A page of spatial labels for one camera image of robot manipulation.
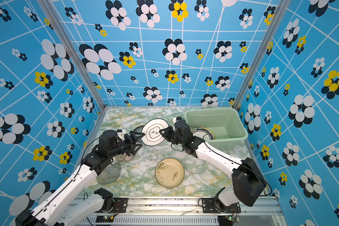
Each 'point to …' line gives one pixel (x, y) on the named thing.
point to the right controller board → (225, 220)
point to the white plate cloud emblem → (151, 128)
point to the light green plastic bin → (227, 124)
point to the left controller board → (104, 219)
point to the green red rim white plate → (203, 133)
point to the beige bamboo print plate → (169, 173)
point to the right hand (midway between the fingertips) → (159, 131)
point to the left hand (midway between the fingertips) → (145, 138)
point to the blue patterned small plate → (139, 129)
